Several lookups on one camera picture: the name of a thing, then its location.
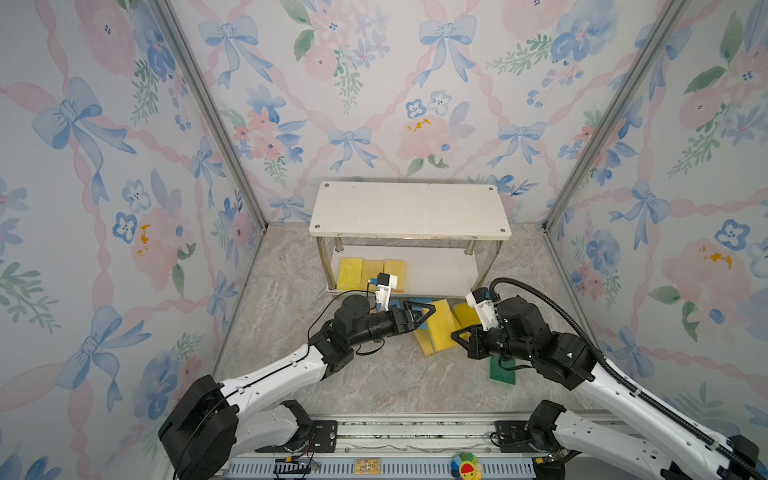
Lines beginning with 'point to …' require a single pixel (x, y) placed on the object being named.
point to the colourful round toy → (465, 466)
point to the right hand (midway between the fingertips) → (451, 334)
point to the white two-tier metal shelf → (449, 234)
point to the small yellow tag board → (367, 467)
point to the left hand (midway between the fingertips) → (430, 312)
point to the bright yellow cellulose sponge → (350, 274)
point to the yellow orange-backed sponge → (397, 268)
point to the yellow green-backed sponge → (442, 327)
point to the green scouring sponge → (498, 373)
